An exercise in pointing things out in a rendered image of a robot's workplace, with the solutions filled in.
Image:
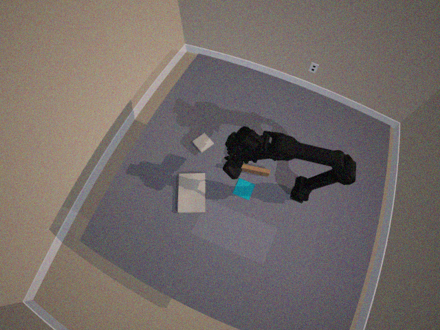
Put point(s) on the orange flat bar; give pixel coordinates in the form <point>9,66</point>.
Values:
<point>255,170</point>

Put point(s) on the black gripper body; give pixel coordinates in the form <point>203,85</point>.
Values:
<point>233,166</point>

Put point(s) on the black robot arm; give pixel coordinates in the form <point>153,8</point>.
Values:
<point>284,147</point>

